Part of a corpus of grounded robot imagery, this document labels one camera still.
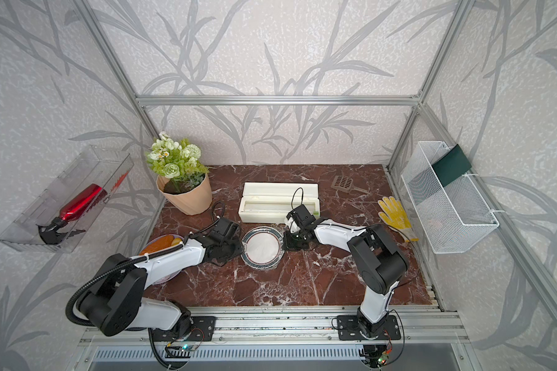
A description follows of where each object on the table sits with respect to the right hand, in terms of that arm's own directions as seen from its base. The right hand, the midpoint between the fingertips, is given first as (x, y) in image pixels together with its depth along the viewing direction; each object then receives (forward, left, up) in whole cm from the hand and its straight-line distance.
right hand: (281, 245), depth 90 cm
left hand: (-1, +15, 0) cm, 15 cm away
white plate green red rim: (0, +8, -1) cm, 8 cm away
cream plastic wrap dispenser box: (+22, +6, -2) cm, 23 cm away
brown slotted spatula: (+33, -30, -1) cm, 45 cm away
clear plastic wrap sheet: (+8, +1, 0) cm, 8 cm away
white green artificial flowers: (+21, +37, +26) cm, 50 cm away
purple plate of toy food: (0, +48, +3) cm, 48 cm away
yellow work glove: (+14, -51, -4) cm, 53 cm away
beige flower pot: (+15, +36, +15) cm, 41 cm away
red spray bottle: (-3, +54, +33) cm, 64 cm away
